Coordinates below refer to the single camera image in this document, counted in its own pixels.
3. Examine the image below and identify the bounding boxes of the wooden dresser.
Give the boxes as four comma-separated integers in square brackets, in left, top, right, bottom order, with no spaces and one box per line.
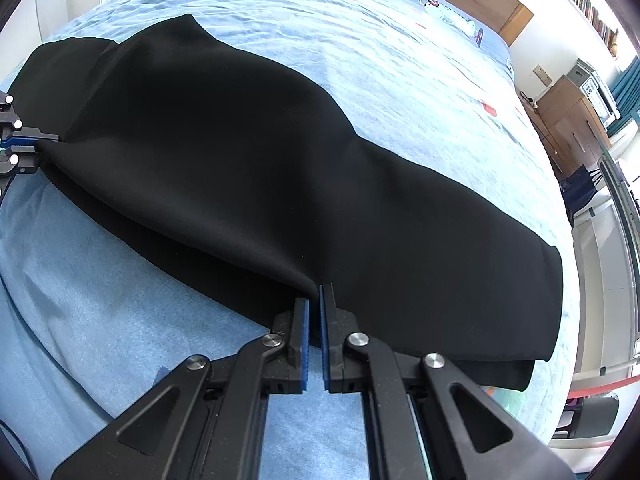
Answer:
[518,76,612,180]

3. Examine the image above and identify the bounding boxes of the grey printer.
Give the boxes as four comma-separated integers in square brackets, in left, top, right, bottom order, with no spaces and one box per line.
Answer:
[566,58,620,128]

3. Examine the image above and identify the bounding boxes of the teal curtain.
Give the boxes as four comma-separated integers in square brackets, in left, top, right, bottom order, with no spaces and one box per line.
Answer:
[611,56,640,122]

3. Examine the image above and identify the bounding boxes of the dark tote bag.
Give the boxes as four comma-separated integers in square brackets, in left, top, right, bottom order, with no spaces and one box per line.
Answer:
[560,166,602,218]

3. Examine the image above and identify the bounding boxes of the long glass desk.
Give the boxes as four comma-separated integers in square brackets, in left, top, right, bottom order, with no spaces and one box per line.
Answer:
[598,148,639,287]

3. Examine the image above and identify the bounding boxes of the black pants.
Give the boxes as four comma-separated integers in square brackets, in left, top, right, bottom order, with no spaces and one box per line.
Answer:
[10,15,563,390]

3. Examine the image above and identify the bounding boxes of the blue patterned bed quilt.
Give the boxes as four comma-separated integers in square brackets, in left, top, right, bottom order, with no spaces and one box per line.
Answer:
[1,0,578,479]

